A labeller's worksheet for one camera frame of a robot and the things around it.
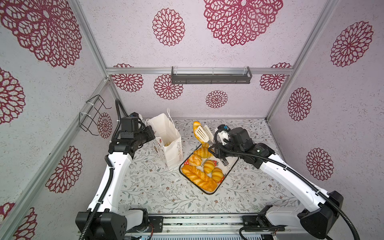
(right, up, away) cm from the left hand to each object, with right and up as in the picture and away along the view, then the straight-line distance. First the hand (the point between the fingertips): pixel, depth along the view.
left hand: (153, 134), depth 77 cm
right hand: (+29, -6, -4) cm, 30 cm away
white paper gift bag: (+3, -3, +25) cm, 26 cm away
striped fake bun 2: (+35, -24, +11) cm, 44 cm away
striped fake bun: (+30, -19, +13) cm, 38 cm away
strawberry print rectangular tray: (+41, -22, +15) cm, 49 cm away
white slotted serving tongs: (+26, 0, -4) cm, 26 cm away
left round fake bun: (+22, -16, +16) cm, 31 cm away
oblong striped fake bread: (+22, +5, +1) cm, 23 cm away
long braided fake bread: (+24, -26, +9) cm, 36 cm away
